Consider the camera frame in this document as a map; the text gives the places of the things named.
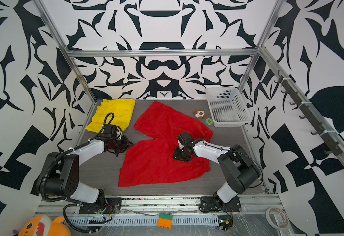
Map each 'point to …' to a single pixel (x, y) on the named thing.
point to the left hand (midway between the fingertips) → (133, 142)
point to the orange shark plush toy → (42, 225)
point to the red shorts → (151, 161)
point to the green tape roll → (209, 121)
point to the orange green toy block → (165, 220)
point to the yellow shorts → (123, 110)
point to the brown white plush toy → (199, 114)
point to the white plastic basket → (228, 107)
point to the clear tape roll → (277, 218)
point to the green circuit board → (224, 224)
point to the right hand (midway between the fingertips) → (175, 156)
